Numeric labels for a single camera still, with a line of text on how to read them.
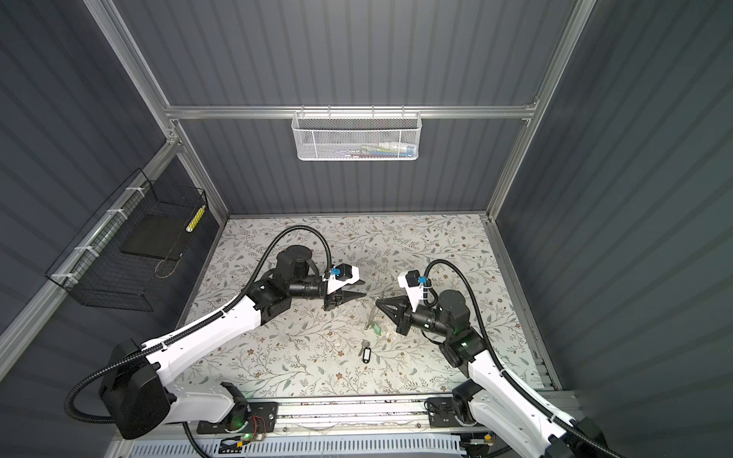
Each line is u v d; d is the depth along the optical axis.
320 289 0.63
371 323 0.89
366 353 0.84
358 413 0.75
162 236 0.77
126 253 0.73
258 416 0.73
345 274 0.59
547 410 0.44
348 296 0.65
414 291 0.64
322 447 0.77
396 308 0.67
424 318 0.65
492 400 0.61
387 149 0.92
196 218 0.82
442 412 0.73
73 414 0.40
